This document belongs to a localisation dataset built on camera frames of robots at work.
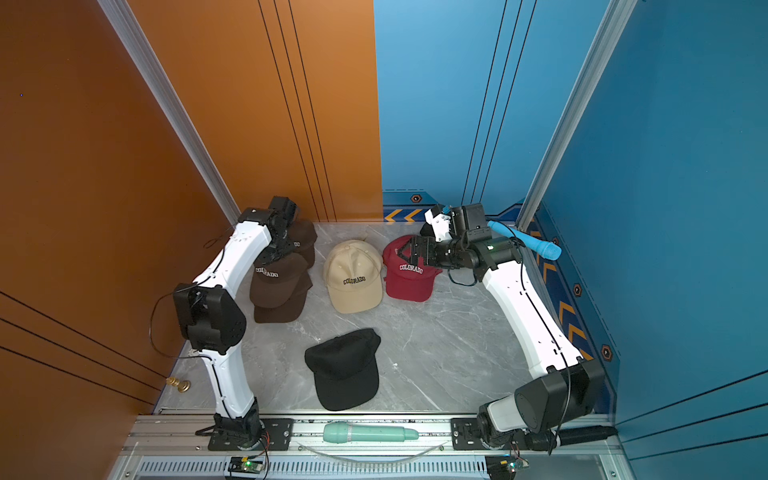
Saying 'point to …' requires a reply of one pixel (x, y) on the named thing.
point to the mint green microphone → (337, 433)
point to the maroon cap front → (406, 280)
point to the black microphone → (579, 435)
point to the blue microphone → (548, 250)
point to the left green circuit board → (244, 465)
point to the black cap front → (345, 368)
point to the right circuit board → (504, 466)
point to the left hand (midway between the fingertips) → (281, 250)
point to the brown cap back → (303, 236)
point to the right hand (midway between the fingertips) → (415, 253)
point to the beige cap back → (353, 274)
